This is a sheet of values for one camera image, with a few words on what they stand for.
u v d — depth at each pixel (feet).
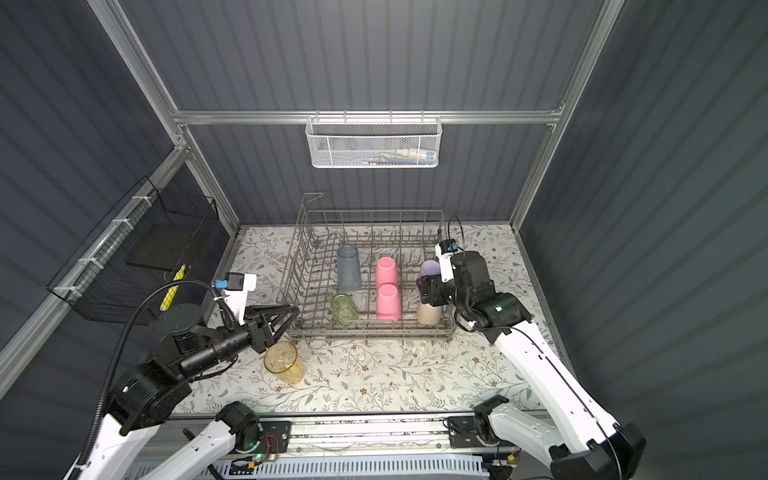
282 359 2.42
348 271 3.09
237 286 1.71
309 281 3.27
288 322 1.86
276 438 2.38
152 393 1.39
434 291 2.11
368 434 2.47
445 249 2.09
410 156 2.99
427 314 2.75
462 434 2.41
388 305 2.81
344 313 2.87
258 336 1.65
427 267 2.86
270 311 1.85
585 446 1.23
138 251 2.44
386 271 2.99
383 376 2.72
